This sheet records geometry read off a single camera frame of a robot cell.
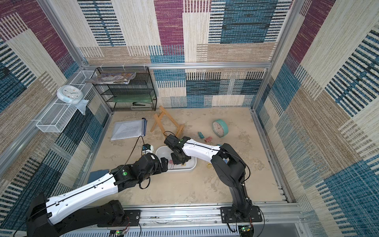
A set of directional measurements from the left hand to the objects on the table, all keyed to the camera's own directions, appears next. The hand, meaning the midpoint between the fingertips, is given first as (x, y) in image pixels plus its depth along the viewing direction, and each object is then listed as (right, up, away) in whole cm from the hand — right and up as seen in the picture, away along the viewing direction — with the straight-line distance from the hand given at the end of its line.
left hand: (162, 162), depth 79 cm
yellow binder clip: (+26, -5, +11) cm, 28 cm away
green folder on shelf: (-30, +39, +36) cm, 61 cm away
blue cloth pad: (-41, -10, +7) cm, 42 cm away
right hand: (+7, -2, +12) cm, 14 cm away
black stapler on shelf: (-23, +34, +31) cm, 52 cm away
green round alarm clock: (+34, +17, +19) cm, 43 cm away
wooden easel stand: (+8, +17, +24) cm, 30 cm away
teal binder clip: (+21, +12, +26) cm, 36 cm away
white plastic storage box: (-2, +2, +17) cm, 17 cm away
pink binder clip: (+27, +9, +23) cm, 37 cm away
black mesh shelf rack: (-20, +48, +28) cm, 59 cm away
